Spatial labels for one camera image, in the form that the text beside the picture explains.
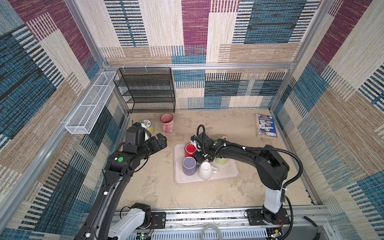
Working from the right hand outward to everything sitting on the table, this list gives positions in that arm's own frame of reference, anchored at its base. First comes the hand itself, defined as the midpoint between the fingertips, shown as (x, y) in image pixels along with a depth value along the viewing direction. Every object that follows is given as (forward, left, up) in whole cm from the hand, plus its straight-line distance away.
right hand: (199, 156), depth 91 cm
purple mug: (-7, +5, +4) cm, 10 cm away
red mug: (+3, +5, +4) cm, 7 cm away
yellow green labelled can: (+23, +34, +4) cm, 41 cm away
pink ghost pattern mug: (+22, +20, +7) cm, 30 cm away
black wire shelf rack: (+46, +36, +15) cm, 60 cm away
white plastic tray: (-7, -18, -4) cm, 20 cm away
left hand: (-3, +19, +24) cm, 30 cm away
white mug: (-11, -3, +6) cm, 13 cm away
